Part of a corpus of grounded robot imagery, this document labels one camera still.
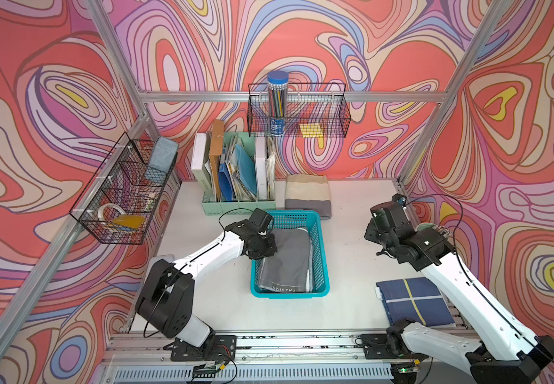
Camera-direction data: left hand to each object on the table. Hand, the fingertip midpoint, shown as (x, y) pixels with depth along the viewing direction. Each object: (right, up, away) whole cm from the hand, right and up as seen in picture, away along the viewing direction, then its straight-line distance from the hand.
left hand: (277, 251), depth 85 cm
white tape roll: (-50, +16, -19) cm, 56 cm away
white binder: (-7, +32, +10) cm, 34 cm away
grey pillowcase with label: (+4, -6, -2) cm, 8 cm away
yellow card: (-41, +12, -18) cm, 46 cm away
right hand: (+31, +8, -12) cm, 34 cm away
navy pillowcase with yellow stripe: (+48, -16, -3) cm, 51 cm away
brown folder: (-22, +36, -1) cm, 43 cm away
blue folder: (-13, +32, +11) cm, 36 cm away
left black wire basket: (-51, +19, -7) cm, 55 cm away
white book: (-30, +33, +3) cm, 45 cm away
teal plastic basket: (+14, +10, +11) cm, 20 cm away
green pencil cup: (+54, +9, +1) cm, 54 cm away
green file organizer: (-19, +19, +22) cm, 35 cm away
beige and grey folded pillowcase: (+15, +23, +27) cm, 38 cm away
